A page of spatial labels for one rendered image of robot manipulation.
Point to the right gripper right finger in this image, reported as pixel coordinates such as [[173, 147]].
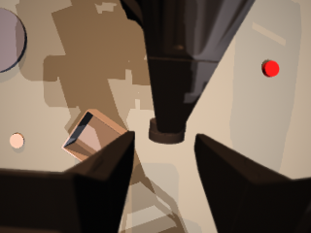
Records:
[[247, 197]]

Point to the peach round disc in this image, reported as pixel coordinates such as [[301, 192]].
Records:
[[17, 140]]

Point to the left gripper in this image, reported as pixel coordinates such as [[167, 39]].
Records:
[[185, 42]]

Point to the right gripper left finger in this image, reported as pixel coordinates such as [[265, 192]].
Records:
[[91, 202]]

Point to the dark grey disc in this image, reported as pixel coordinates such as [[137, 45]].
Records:
[[154, 128], [166, 139]]

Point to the grey flat disc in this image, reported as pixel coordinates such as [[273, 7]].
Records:
[[13, 40]]

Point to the red disc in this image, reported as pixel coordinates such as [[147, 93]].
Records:
[[270, 69]]

